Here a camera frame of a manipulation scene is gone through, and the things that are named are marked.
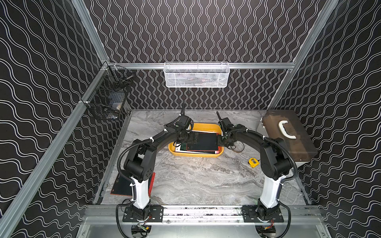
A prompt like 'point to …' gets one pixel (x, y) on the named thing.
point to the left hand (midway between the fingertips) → (192, 137)
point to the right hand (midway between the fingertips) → (220, 143)
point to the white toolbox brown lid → (287, 125)
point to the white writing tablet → (177, 147)
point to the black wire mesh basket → (107, 96)
